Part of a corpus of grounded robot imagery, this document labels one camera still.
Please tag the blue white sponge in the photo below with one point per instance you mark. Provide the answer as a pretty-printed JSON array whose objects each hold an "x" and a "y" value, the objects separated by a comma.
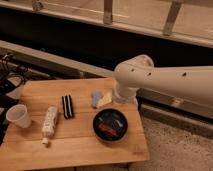
[{"x": 96, "y": 96}]

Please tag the white tube bottle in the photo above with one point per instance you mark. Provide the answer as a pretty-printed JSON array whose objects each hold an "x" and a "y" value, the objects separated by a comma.
[{"x": 49, "y": 124}]

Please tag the black striped eraser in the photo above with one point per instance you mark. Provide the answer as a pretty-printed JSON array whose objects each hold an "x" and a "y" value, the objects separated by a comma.
[{"x": 67, "y": 107}]

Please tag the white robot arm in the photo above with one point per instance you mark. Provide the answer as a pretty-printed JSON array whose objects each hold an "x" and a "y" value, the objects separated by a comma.
[{"x": 194, "y": 84}]

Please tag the white paper cup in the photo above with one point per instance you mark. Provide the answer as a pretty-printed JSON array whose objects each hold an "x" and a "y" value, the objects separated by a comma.
[{"x": 19, "y": 116}]

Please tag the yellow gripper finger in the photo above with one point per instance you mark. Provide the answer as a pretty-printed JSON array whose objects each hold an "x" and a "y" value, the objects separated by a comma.
[{"x": 106, "y": 99}]

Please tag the black bowl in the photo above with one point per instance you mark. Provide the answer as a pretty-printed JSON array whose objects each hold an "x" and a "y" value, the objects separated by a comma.
[{"x": 110, "y": 125}]

